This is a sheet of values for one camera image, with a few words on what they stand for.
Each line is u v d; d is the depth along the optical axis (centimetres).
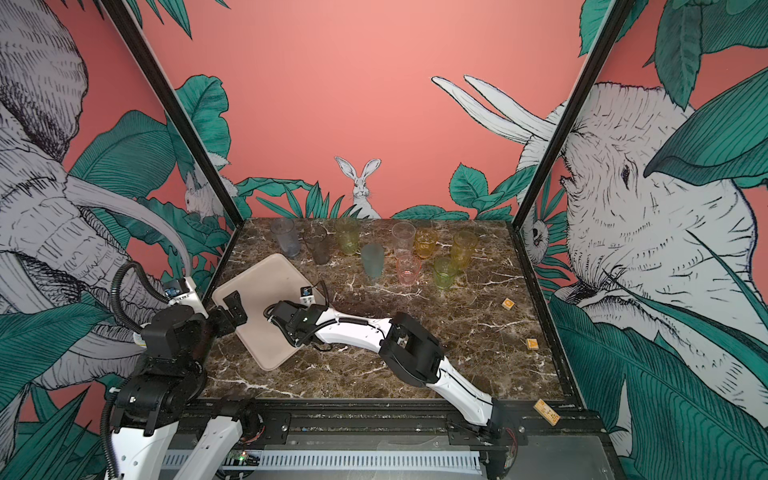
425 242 115
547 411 76
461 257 103
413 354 54
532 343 88
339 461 70
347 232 107
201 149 98
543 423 76
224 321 58
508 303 98
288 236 105
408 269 106
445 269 104
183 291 54
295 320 67
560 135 92
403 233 114
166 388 43
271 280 105
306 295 80
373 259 105
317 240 107
